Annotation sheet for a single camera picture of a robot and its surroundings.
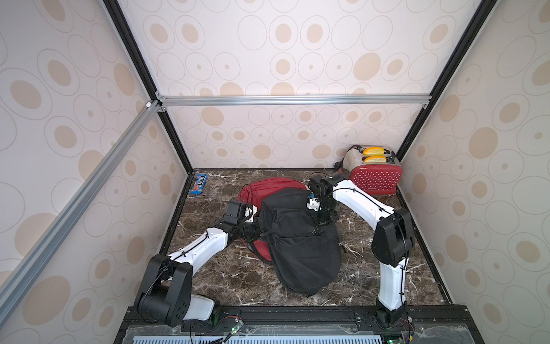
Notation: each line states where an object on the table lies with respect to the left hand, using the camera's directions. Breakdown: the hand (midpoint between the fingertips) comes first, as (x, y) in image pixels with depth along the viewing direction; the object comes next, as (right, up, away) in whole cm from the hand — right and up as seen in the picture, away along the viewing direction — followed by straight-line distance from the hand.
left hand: (274, 229), depth 83 cm
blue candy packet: (-41, +18, +29) cm, 53 cm away
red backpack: (-11, +14, +14) cm, 23 cm away
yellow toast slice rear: (+46, +33, +17) cm, 60 cm away
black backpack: (+12, -10, -1) cm, 16 cm away
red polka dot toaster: (+45, +25, +14) cm, 53 cm away
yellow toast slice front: (+46, +29, +14) cm, 56 cm away
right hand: (+17, -2, +2) cm, 17 cm away
